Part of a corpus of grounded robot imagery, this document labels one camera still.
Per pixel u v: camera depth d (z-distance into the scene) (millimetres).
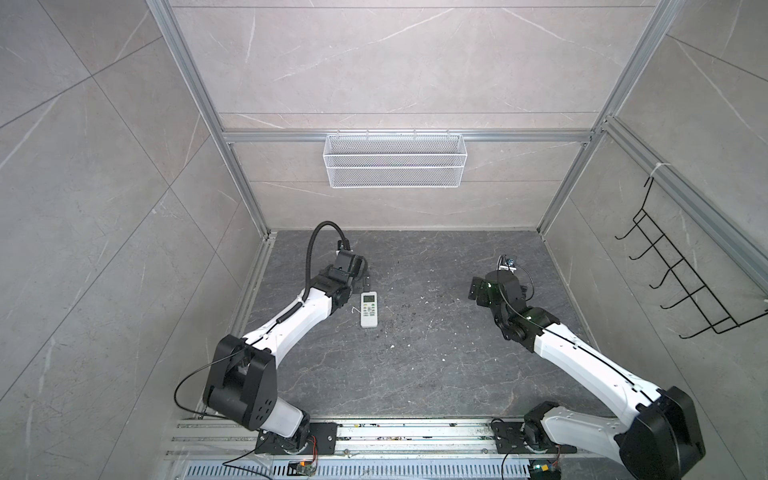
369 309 955
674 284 700
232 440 748
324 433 748
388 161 1005
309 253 623
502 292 593
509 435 744
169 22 688
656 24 701
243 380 424
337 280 657
